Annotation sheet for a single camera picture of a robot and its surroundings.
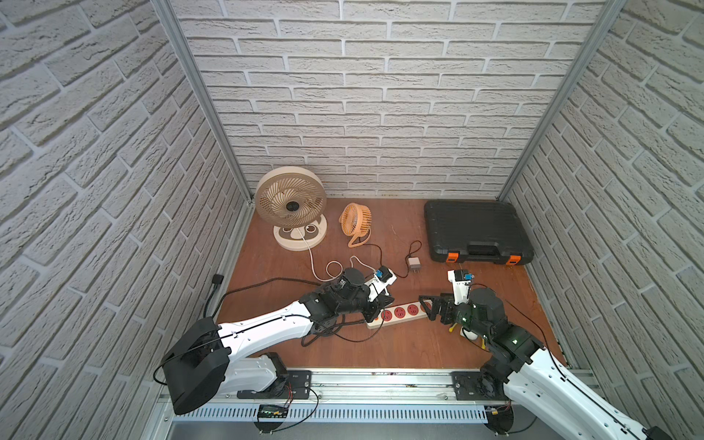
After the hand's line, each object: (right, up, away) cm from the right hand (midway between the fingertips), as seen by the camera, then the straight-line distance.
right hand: (432, 297), depth 79 cm
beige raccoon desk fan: (-43, +30, +7) cm, 53 cm away
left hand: (-14, +3, -1) cm, 14 cm away
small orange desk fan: (-23, +23, +19) cm, 38 cm away
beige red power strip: (-9, -7, +6) cm, 13 cm away
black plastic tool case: (+26, +19, +22) cm, 39 cm away
